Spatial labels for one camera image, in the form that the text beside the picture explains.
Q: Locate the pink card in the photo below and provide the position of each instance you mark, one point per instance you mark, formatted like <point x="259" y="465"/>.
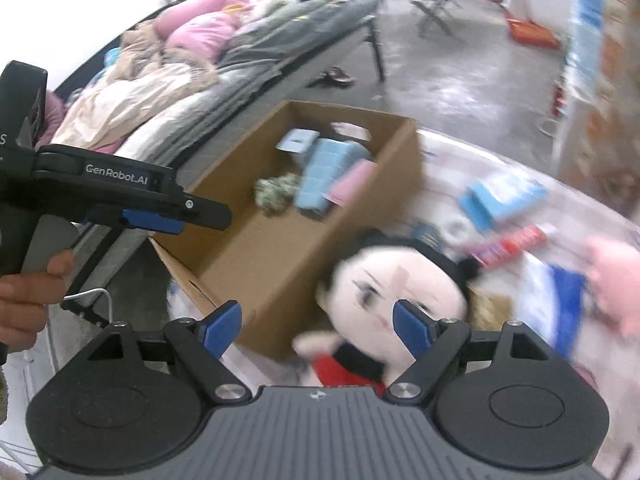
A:
<point x="352" y="182"/>

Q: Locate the person's left hand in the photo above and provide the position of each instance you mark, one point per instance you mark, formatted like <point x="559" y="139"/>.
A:
<point x="25" y="310"/>

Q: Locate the bed with blankets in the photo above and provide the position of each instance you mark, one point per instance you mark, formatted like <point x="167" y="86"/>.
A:
<point x="280" y="35"/>

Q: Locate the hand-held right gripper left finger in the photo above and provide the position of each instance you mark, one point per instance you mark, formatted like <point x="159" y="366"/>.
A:
<point x="222" y="330"/>

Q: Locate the green floral cloth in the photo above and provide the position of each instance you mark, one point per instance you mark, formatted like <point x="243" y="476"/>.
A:
<point x="275" y="192"/>

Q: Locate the mauve garment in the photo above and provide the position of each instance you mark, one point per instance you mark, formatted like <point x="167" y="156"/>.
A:
<point x="52" y="115"/>

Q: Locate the teal checked towel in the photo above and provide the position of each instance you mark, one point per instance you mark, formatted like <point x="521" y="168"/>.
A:
<point x="320" y="180"/>

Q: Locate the blue and white tissue pack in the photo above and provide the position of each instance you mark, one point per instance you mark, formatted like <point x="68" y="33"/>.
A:
<point x="565" y="290"/>

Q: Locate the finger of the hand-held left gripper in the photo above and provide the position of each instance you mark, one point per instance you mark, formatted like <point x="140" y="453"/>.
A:
<point x="200" y="215"/>

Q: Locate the pink quilt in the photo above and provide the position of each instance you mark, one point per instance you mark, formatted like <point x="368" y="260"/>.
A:
<point x="200" y="30"/>

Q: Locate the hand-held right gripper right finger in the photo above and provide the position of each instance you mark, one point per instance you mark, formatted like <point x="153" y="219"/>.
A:
<point x="410" y="330"/>

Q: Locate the black-haired plush doll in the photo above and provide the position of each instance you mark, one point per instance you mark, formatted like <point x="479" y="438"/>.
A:
<point x="380" y="280"/>

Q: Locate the red toothpaste tube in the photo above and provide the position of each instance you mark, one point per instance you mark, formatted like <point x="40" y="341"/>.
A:
<point x="510" y="240"/>

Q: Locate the orange plastic item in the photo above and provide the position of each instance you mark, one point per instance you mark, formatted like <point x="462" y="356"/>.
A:
<point x="532" y="35"/>

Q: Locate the beige coat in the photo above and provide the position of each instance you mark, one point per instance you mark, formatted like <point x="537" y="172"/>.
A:
<point x="125" y="95"/>

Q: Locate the brown cardboard box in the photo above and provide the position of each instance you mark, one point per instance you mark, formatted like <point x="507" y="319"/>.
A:
<point x="280" y="260"/>

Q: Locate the blue and white box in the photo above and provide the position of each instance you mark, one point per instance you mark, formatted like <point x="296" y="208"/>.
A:
<point x="500" y="197"/>

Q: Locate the blue plastic bag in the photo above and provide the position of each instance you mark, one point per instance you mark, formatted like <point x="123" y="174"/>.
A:
<point x="590" y="5"/>

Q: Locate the white tape roll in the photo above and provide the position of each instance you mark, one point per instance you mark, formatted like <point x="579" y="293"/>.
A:
<point x="462" y="235"/>

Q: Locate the white hoop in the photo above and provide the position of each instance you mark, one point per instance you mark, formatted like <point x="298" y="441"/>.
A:
<point x="540" y="125"/>

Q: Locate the pink plush pig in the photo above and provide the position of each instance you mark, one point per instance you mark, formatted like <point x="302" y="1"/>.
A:
<point x="615" y="280"/>

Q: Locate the folding stool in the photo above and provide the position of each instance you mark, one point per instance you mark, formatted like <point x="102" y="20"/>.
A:
<point x="430" y="10"/>

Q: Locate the yogurt cup with foil lid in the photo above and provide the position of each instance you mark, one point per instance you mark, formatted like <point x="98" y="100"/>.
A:
<point x="297" y="141"/>

